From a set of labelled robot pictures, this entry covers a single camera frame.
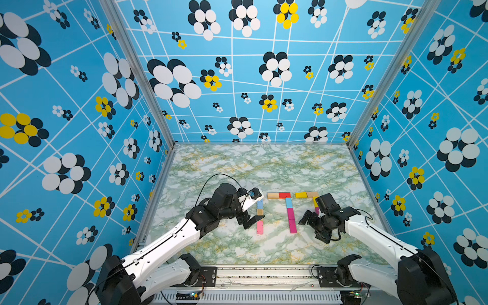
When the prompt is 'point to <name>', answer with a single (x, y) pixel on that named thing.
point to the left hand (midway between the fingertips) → (260, 202)
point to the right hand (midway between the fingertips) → (307, 227)
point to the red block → (283, 195)
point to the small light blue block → (289, 203)
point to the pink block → (260, 227)
